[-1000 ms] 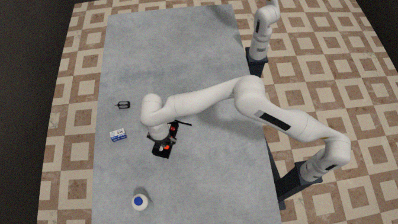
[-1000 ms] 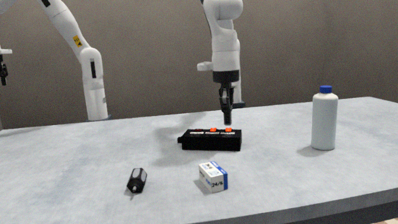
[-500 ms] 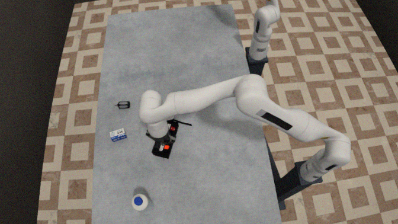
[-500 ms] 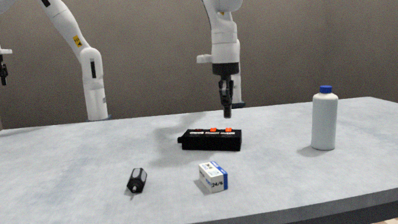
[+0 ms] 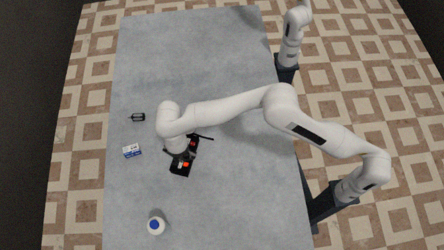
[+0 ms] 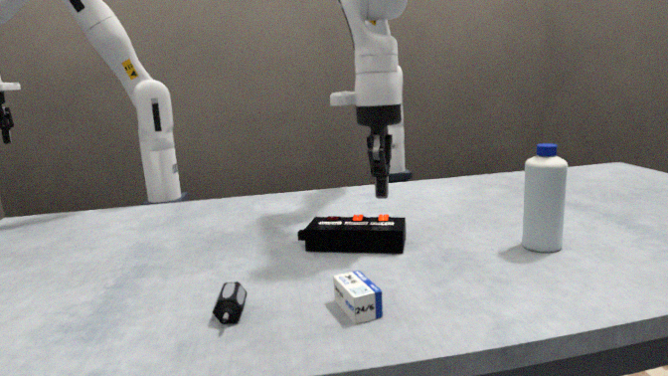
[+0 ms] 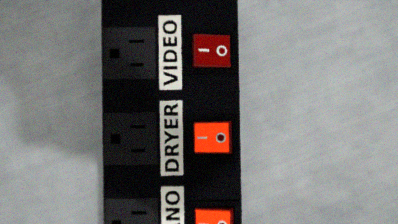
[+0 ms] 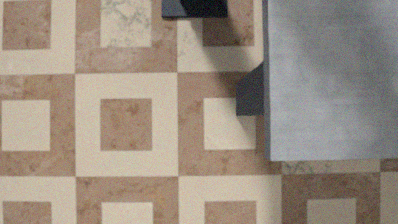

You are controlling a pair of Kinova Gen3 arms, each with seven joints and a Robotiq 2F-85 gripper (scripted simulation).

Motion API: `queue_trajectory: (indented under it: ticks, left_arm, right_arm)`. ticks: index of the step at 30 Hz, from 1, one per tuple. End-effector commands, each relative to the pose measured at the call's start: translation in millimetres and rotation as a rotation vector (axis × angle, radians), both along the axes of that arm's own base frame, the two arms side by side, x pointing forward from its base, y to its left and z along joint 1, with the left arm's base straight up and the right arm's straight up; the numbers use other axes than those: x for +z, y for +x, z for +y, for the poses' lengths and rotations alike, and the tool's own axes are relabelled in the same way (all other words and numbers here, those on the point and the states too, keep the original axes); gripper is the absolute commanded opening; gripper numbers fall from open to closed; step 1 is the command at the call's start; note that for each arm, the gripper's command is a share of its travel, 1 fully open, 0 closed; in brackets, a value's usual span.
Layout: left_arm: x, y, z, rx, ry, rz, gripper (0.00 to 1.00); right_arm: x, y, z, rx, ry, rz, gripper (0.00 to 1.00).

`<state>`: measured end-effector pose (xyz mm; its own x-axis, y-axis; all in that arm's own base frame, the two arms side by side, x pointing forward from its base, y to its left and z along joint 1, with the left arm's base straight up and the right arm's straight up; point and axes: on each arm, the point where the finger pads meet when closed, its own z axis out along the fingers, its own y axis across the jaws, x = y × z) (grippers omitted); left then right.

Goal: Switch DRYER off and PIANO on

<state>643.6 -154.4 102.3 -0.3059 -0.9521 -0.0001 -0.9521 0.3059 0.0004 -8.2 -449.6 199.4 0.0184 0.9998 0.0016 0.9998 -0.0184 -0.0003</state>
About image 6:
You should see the black power strip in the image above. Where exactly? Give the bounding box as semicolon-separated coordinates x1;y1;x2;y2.
297;215;406;254

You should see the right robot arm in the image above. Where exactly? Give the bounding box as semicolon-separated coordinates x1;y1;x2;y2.
0;0;181;202

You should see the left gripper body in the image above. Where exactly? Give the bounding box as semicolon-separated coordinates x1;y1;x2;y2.
356;103;402;157

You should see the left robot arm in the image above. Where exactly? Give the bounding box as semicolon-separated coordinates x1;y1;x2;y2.
330;0;408;174

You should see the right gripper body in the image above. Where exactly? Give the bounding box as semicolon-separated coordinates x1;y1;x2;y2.
0;92;5;123

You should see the white bottle with blue cap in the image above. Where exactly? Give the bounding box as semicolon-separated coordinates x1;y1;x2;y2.
522;143;568;253

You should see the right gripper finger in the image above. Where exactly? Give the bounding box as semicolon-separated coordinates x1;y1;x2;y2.
0;106;14;144

